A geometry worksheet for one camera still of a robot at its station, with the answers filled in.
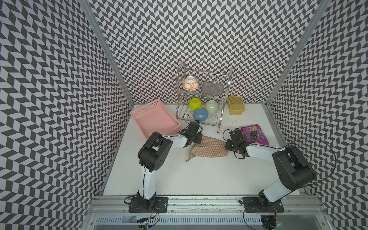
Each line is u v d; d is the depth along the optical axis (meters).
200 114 1.04
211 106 1.05
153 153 0.52
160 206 0.71
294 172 0.45
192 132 0.79
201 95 0.83
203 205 0.74
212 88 1.12
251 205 0.73
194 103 1.10
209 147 0.91
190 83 0.89
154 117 1.11
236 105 1.20
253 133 0.96
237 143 0.72
